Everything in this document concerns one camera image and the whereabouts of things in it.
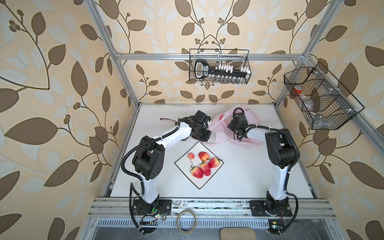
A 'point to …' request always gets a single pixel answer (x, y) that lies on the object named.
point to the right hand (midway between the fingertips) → (231, 126)
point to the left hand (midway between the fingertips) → (209, 137)
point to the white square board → (185, 166)
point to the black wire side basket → (325, 103)
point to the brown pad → (237, 233)
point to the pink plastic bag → (220, 133)
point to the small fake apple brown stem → (208, 159)
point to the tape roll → (178, 219)
